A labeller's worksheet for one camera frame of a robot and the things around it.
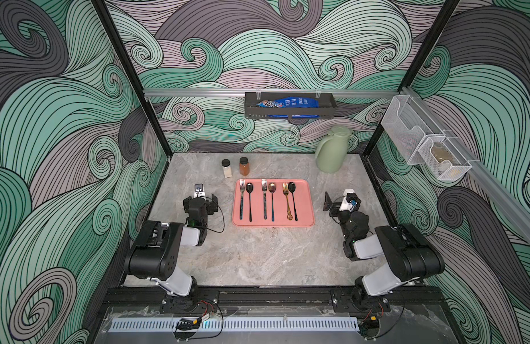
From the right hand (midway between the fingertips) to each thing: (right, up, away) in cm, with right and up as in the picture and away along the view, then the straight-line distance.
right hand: (343, 193), depth 88 cm
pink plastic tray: (-28, -6, +13) cm, 32 cm away
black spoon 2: (-40, 0, +16) cm, 43 cm away
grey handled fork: (-33, +3, +19) cm, 38 cm away
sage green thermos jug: (0, +18, +15) cm, 23 cm away
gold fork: (-22, -1, +16) cm, 27 cm away
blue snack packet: (-22, +40, +5) cm, 45 cm away
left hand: (-61, -1, +5) cm, 61 cm away
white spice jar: (-52, +13, +16) cm, 55 cm away
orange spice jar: (-43, +12, +17) cm, 48 cm away
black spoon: (-19, +1, +16) cm, 25 cm away
